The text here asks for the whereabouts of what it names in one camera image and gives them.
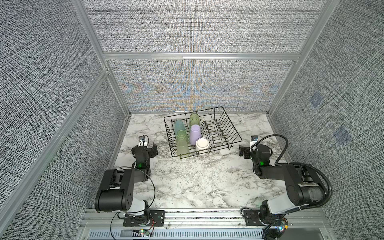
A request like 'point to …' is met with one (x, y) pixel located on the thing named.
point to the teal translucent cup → (179, 125)
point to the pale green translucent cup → (182, 147)
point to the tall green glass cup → (194, 120)
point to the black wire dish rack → (215, 126)
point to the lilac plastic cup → (195, 133)
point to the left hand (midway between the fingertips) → (145, 144)
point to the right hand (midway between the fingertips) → (248, 144)
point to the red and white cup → (202, 143)
